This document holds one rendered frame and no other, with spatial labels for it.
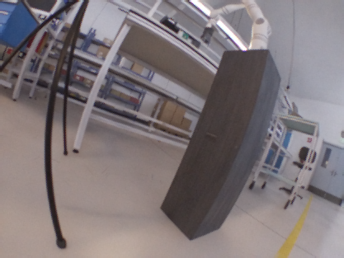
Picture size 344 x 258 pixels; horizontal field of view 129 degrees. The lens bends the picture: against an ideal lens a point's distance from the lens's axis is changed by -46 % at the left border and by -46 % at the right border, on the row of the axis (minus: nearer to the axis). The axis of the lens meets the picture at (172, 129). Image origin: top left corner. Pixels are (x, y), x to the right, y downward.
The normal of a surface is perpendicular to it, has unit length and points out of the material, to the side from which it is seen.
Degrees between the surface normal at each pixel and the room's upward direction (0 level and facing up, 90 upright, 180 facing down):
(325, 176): 90
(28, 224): 0
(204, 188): 90
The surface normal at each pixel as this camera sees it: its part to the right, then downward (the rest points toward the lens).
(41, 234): 0.37, -0.93
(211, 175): -0.73, -0.27
